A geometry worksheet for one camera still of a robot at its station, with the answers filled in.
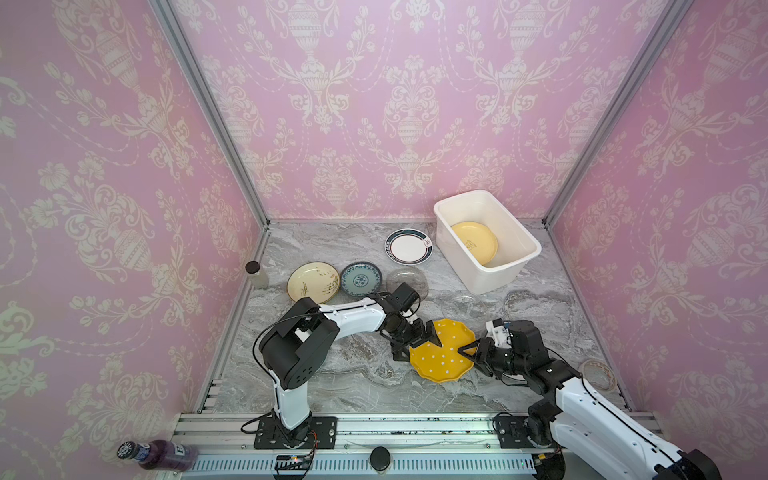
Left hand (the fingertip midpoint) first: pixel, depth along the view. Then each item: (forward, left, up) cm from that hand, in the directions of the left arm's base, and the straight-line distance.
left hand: (432, 354), depth 82 cm
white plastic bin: (+33, -29, +6) cm, 45 cm away
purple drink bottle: (-25, +61, +2) cm, 66 cm away
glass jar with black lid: (+23, +55, +1) cm, 59 cm away
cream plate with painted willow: (+27, +38, -5) cm, 47 cm away
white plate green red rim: (+43, +5, -5) cm, 44 cm away
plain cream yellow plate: (+45, -21, -2) cm, 50 cm away
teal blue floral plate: (+27, +23, -4) cm, 36 cm away
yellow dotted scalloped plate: (-2, -3, 0) cm, 4 cm away
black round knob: (-24, +13, +4) cm, 28 cm away
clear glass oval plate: (+29, +5, -5) cm, 30 cm away
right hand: (0, -8, +2) cm, 8 cm away
